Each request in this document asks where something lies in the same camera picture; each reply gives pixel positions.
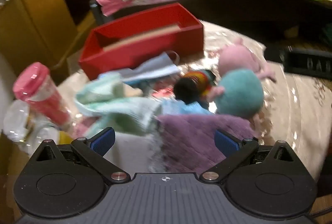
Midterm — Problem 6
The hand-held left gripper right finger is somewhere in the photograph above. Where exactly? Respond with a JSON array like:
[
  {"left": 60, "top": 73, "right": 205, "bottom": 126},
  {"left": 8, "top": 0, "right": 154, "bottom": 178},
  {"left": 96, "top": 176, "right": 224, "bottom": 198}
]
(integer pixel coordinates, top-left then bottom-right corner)
[{"left": 199, "top": 129, "right": 301, "bottom": 183}]

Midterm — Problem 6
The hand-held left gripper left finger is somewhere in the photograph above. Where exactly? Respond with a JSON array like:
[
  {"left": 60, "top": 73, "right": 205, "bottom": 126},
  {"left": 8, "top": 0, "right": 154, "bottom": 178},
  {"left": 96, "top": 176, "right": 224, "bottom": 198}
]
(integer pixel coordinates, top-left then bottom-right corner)
[{"left": 31, "top": 128, "right": 131, "bottom": 184}]

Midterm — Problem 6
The purple towel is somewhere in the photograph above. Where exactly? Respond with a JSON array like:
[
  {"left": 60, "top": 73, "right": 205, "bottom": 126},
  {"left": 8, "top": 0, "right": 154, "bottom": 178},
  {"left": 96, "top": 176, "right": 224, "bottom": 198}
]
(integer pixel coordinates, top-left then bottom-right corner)
[{"left": 149, "top": 114, "right": 260, "bottom": 175}]

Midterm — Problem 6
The mint green towel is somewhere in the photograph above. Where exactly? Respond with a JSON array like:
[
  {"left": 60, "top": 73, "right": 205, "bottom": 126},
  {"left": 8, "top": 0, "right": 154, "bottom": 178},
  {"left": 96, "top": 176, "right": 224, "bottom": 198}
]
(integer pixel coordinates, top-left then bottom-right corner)
[{"left": 75, "top": 72, "right": 164, "bottom": 136}]

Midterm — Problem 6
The pink pig plush toy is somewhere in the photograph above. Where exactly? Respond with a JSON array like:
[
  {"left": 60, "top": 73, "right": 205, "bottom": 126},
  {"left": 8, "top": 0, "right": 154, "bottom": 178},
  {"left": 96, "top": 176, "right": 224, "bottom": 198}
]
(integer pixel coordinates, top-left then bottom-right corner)
[{"left": 207, "top": 37, "right": 277, "bottom": 136}]

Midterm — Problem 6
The light blue cloth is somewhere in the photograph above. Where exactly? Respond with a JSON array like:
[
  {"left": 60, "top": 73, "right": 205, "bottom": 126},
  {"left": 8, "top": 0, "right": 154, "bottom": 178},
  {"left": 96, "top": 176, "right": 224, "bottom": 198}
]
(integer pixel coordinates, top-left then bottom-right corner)
[{"left": 161, "top": 98, "right": 216, "bottom": 117}]

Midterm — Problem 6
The red box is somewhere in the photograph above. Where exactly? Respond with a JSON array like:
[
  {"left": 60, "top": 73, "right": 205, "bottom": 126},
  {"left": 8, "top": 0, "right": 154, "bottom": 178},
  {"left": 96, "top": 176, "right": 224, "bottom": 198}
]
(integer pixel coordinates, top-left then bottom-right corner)
[{"left": 78, "top": 2, "right": 204, "bottom": 80}]

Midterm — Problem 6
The blue face mask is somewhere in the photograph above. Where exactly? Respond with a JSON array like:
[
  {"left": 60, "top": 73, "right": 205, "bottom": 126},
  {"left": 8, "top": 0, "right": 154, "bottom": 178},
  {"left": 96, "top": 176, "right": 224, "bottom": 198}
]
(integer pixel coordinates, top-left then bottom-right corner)
[{"left": 122, "top": 51, "right": 181, "bottom": 83}]

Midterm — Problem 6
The white cloth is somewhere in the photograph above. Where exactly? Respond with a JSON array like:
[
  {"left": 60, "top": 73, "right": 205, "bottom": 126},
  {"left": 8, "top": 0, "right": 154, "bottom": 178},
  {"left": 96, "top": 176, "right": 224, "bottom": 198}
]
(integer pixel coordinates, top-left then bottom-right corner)
[{"left": 104, "top": 133, "right": 161, "bottom": 175}]

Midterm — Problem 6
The beige floral tablecloth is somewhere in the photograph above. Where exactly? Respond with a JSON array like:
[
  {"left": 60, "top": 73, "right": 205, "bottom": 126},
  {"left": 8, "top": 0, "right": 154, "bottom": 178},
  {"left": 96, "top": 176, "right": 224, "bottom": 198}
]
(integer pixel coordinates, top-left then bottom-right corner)
[{"left": 57, "top": 20, "right": 332, "bottom": 180}]

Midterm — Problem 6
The clear plastic bottle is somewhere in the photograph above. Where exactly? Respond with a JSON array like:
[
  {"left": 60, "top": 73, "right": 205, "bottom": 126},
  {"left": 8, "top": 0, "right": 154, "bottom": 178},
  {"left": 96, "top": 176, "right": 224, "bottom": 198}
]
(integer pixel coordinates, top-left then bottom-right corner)
[
  {"left": 4, "top": 100, "right": 34, "bottom": 141},
  {"left": 23, "top": 115, "right": 76, "bottom": 156}
]

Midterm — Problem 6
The colourful doll with black hair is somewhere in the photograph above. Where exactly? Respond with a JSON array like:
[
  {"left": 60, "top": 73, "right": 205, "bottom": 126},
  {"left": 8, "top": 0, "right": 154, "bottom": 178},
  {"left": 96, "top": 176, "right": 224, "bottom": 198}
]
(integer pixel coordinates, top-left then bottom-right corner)
[{"left": 173, "top": 71, "right": 217, "bottom": 105}]

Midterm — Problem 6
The pink lidded tumbler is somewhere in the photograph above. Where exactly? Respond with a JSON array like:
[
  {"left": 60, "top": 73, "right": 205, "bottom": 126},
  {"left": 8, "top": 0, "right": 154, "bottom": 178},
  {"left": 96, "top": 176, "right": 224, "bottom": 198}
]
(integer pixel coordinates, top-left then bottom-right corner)
[{"left": 13, "top": 62, "right": 72, "bottom": 126}]

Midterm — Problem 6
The wooden cabinet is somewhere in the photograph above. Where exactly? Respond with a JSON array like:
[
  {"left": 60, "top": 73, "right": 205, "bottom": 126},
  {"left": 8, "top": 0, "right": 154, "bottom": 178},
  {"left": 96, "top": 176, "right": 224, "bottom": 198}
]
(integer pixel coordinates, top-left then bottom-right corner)
[{"left": 0, "top": 0, "right": 104, "bottom": 84}]

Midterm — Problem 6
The dark bed frame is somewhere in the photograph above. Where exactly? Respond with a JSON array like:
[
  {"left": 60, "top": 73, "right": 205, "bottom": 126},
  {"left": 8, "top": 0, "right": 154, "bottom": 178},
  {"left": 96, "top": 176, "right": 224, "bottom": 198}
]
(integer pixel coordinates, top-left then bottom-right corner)
[{"left": 89, "top": 0, "right": 332, "bottom": 41}]

